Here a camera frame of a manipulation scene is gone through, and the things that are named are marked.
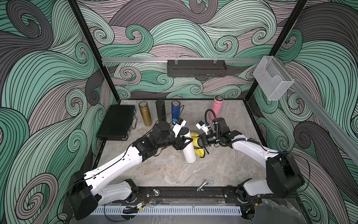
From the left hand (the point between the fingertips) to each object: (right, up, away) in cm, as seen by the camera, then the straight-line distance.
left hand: (187, 134), depth 70 cm
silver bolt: (+8, -31, +6) cm, 32 cm away
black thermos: (-17, +15, +22) cm, 31 cm away
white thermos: (+1, -12, +3) cm, 12 cm away
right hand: (+3, -8, +7) cm, 11 cm away
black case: (-52, +4, +39) cm, 66 cm away
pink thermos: (+23, +15, +25) cm, 37 cm away
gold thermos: (-27, +14, +19) cm, 35 cm away
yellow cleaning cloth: (+7, -10, +6) cm, 14 cm away
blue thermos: (-6, +13, +22) cm, 26 cm away
